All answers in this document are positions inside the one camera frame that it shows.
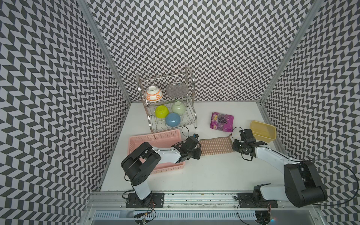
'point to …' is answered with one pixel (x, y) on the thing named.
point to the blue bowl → (172, 119)
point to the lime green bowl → (161, 111)
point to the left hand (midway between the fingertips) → (199, 153)
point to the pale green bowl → (179, 107)
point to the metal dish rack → (170, 100)
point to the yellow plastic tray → (263, 131)
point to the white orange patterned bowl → (153, 94)
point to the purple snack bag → (221, 122)
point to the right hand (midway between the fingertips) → (234, 148)
